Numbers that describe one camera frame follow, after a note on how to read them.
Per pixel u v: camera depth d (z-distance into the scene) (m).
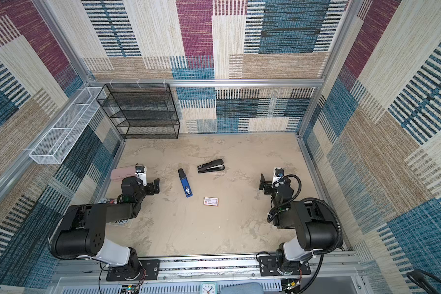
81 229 0.46
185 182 0.97
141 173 0.82
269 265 0.73
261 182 0.83
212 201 0.92
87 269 0.75
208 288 0.69
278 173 0.78
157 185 0.88
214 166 1.02
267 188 0.82
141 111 1.11
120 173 1.01
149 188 0.85
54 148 0.70
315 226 0.46
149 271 0.73
